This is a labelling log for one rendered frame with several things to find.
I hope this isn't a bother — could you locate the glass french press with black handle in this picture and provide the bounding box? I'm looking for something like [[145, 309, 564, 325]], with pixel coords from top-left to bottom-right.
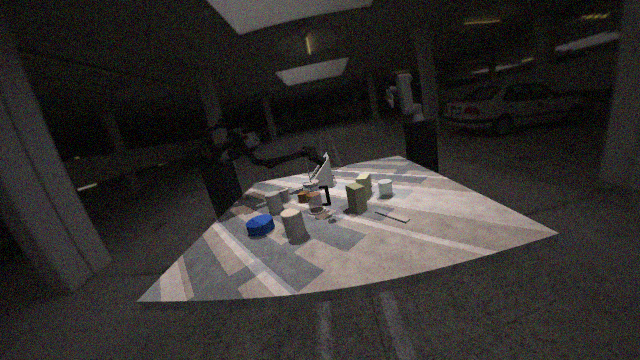
[[301, 150, 331, 215]]

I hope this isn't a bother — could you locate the blue short cylinder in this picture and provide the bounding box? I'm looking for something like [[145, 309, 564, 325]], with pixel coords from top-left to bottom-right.
[[246, 214, 275, 237]]

